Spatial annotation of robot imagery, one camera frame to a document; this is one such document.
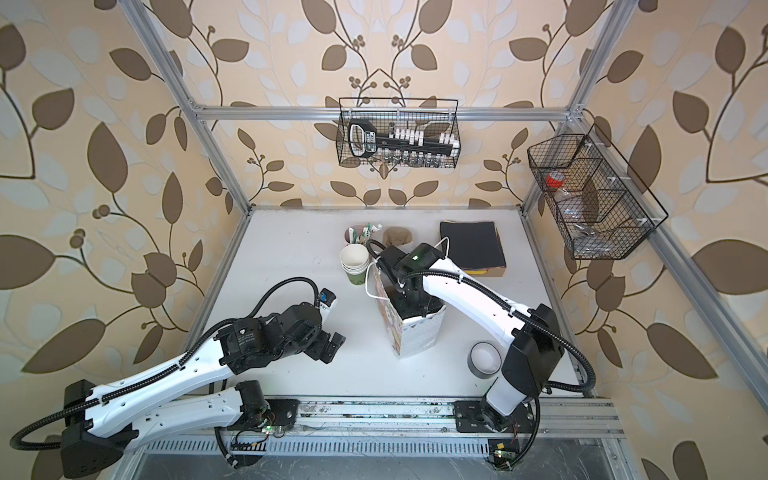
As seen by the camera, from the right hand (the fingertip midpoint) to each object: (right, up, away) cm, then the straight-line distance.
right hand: (414, 319), depth 76 cm
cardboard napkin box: (+23, +18, +26) cm, 39 cm away
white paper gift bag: (0, -3, -3) cm, 5 cm away
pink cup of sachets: (-16, +22, +17) cm, 32 cm away
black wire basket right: (+47, +28, -2) cm, 55 cm away
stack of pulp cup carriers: (-4, +22, +33) cm, 39 cm away
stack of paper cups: (-18, +14, +20) cm, 31 cm away
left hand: (-20, -3, -2) cm, 20 cm away
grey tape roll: (+20, -14, +8) cm, 26 cm away
